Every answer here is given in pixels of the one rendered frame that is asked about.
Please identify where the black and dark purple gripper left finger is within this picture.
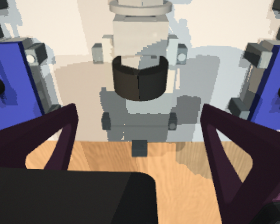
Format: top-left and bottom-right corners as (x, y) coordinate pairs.
(0, 103), (79, 170)

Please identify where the blue rectangular block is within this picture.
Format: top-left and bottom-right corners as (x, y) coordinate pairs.
(243, 39), (280, 130)

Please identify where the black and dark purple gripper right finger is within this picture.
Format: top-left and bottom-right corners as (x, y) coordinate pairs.
(200, 104), (280, 224)

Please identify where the blue flat plate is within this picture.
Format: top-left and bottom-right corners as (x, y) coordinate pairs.
(0, 37), (50, 130)

